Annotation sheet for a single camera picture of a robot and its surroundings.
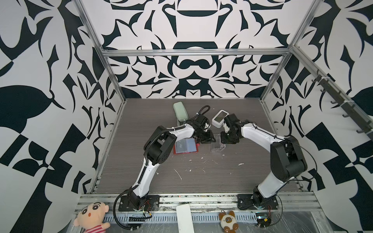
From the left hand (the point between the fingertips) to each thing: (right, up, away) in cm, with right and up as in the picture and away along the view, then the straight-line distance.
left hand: (213, 138), depth 95 cm
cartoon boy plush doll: (-60, -30, -30) cm, 73 cm away
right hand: (+6, +1, -2) cm, 6 cm away
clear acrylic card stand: (+2, -5, -1) cm, 5 cm away
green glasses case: (-22, +18, +14) cm, 32 cm away
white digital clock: (+4, +11, +6) cm, 14 cm away
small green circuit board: (+20, -35, -24) cm, 47 cm away
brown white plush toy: (+2, -33, -28) cm, 43 cm away
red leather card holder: (-18, -4, -1) cm, 19 cm away
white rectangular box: (-18, -32, -29) cm, 46 cm away
